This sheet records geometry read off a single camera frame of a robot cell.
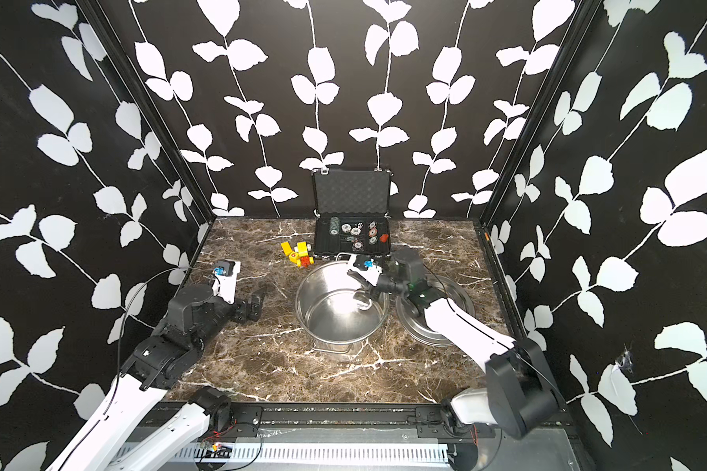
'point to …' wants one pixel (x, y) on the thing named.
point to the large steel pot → (334, 311)
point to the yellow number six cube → (294, 256)
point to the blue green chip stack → (334, 225)
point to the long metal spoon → (362, 296)
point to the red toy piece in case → (384, 237)
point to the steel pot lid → (414, 322)
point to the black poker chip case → (352, 210)
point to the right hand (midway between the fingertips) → (349, 267)
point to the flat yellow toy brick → (287, 247)
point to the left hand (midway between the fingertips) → (248, 280)
